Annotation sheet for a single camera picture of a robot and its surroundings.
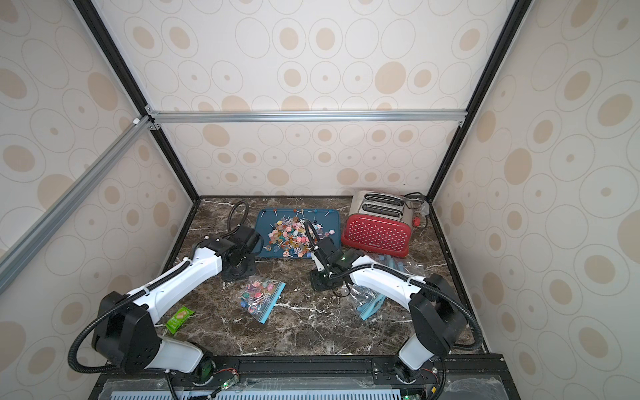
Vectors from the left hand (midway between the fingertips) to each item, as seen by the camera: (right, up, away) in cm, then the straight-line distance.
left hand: (255, 271), depth 84 cm
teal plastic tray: (+26, +18, +29) cm, 43 cm away
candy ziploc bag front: (+38, -10, 0) cm, 40 cm away
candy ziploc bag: (+1, -10, +3) cm, 10 cm away
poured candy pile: (+9, +11, +19) cm, 24 cm away
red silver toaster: (+43, +17, +5) cm, 46 cm away
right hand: (+23, -4, +1) cm, 23 cm away
